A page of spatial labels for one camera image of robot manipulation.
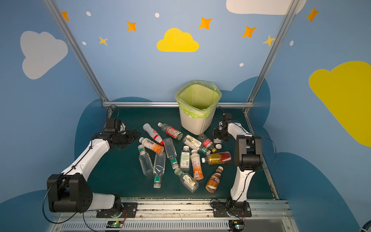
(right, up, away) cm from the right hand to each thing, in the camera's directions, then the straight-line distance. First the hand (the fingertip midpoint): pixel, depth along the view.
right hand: (219, 135), depth 101 cm
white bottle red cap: (-47, +1, +1) cm, 47 cm away
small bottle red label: (-10, -4, -5) cm, 12 cm away
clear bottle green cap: (-33, -10, -10) cm, 36 cm away
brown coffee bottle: (-8, -25, -21) cm, 33 cm away
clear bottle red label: (-35, +3, +1) cm, 35 cm away
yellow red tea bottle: (-4, -13, -13) cm, 19 cm away
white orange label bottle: (-47, -6, -6) cm, 48 cm away
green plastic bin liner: (-15, +27, +4) cm, 31 cm away
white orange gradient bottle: (-17, -20, -18) cm, 32 cm away
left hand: (-53, 0, -15) cm, 55 cm away
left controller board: (-59, -42, -30) cm, 78 cm away
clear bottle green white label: (-24, -16, -13) cm, 32 cm away
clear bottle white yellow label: (-23, -24, -22) cm, 40 cm away
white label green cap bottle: (-18, -5, -5) cm, 19 cm away
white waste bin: (-17, +7, 0) cm, 18 cm away
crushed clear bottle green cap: (-40, -17, -17) cm, 46 cm away
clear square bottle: (-49, -14, -14) cm, 53 cm away
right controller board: (+2, -43, -29) cm, 52 cm away
